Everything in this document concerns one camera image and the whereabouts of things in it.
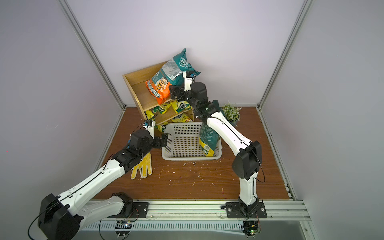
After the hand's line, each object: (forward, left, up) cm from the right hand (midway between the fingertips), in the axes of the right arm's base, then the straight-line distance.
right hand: (177, 82), depth 72 cm
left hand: (-16, +9, -22) cm, 28 cm away
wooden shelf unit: (+1, +21, -12) cm, 24 cm away
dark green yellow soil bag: (-17, -16, -26) cm, 35 cm away
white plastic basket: (-8, +1, -46) cm, 46 cm away
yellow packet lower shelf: (+8, +2, -38) cm, 39 cm away
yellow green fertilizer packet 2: (+5, +11, -23) cm, 26 cm away
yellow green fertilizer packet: (+6, +1, -23) cm, 24 cm away
